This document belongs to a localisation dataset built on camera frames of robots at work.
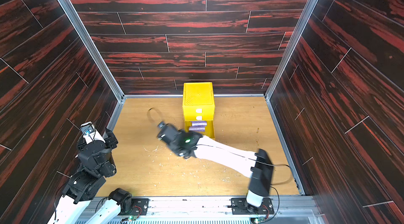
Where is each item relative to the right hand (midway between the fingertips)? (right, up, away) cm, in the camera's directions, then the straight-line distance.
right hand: (180, 134), depth 77 cm
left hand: (-32, +3, -12) cm, 34 cm away
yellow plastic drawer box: (+9, +15, +10) cm, 20 cm away
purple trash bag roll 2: (+8, 0, +22) cm, 23 cm away
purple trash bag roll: (+9, +4, +24) cm, 26 cm away
